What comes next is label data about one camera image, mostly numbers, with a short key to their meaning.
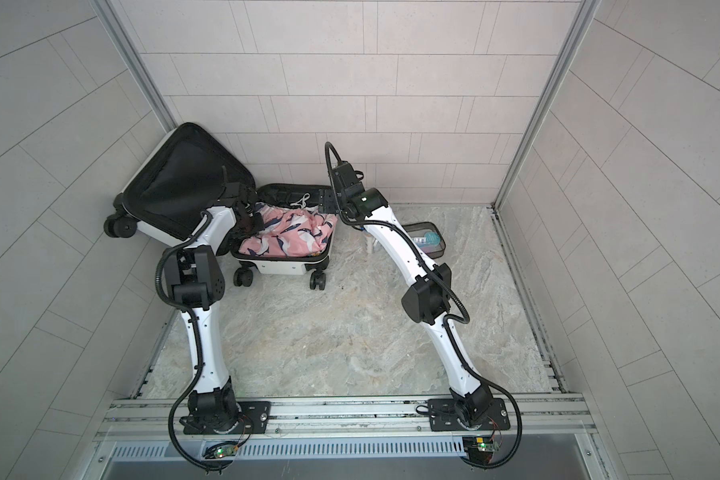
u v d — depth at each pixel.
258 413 0.71
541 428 0.69
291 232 0.94
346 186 0.67
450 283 0.58
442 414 0.71
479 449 0.68
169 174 0.83
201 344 0.60
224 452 0.64
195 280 0.59
